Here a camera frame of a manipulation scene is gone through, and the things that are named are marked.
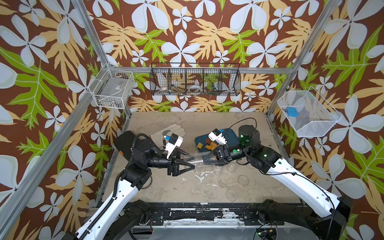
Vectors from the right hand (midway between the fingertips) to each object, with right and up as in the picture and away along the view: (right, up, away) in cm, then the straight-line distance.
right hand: (206, 163), depth 56 cm
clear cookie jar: (+19, -11, +35) cm, 41 cm away
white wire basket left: (-52, +37, +29) cm, 70 cm away
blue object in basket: (+54, +23, +30) cm, 66 cm away
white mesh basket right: (+61, +20, +22) cm, 68 cm away
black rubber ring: (-29, -18, +30) cm, 45 cm away
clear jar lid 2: (+17, -24, +26) cm, 39 cm away
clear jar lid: (+26, -18, +31) cm, 44 cm away
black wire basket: (-3, +46, +42) cm, 62 cm away
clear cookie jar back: (-4, +1, +3) cm, 5 cm away
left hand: (-5, 0, +2) cm, 5 cm away
